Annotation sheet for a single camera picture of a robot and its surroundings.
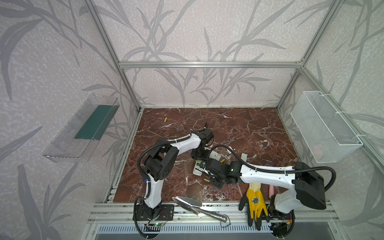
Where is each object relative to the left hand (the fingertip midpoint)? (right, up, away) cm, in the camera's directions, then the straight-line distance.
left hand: (204, 155), depth 92 cm
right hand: (+4, -7, -11) cm, 13 cm away
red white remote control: (-4, -7, -7) cm, 11 cm away
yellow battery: (+11, -3, -2) cm, 12 cm away
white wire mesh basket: (+52, +15, -30) cm, 62 cm away
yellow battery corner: (-30, +22, +19) cm, 42 cm away
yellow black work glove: (+25, -19, -18) cm, 36 cm away
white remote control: (+6, 0, 0) cm, 6 cm away
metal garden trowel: (-5, -23, -16) cm, 28 cm away
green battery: (+1, -12, -9) cm, 15 cm away
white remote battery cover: (+25, -1, +1) cm, 25 cm away
